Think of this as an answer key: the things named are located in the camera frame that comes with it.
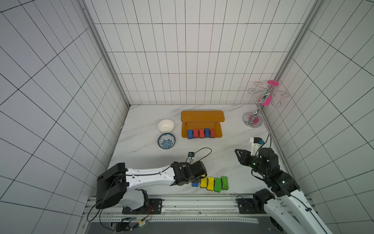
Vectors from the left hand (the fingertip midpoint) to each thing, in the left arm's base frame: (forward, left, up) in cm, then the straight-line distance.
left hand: (191, 176), depth 79 cm
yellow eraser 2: (-4, -10, -2) cm, 12 cm away
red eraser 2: (+29, -7, -1) cm, 30 cm away
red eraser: (+29, -3, -1) cm, 29 cm away
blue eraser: (+28, +1, -1) cm, 28 cm away
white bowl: (+36, +19, -1) cm, 40 cm away
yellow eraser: (-2, -7, -3) cm, 8 cm away
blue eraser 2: (+30, -11, -2) cm, 32 cm away
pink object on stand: (+42, -49, +18) cm, 67 cm away
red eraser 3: (+30, -15, -2) cm, 34 cm away
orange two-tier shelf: (+33, -7, +10) cm, 35 cm away
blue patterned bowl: (+24, +17, -4) cm, 30 cm away
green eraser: (-4, -15, -2) cm, 15 cm away
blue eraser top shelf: (-3, -2, -4) cm, 6 cm away
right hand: (+10, -21, +13) cm, 26 cm away
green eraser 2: (-4, -18, -3) cm, 19 cm away
